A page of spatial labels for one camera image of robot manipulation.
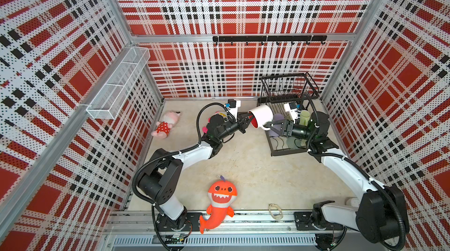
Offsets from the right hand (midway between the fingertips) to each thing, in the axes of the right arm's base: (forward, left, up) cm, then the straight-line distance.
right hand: (269, 126), depth 71 cm
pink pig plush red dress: (+20, +54, -21) cm, 61 cm away
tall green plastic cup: (-5, -13, +7) cm, 16 cm away
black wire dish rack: (+50, -18, -26) cm, 59 cm away
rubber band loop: (-29, -3, -26) cm, 39 cm away
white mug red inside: (+2, +4, +4) cm, 6 cm away
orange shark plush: (-22, +20, -20) cm, 36 cm away
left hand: (+8, +4, -1) cm, 9 cm away
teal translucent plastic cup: (+7, -18, -26) cm, 33 cm away
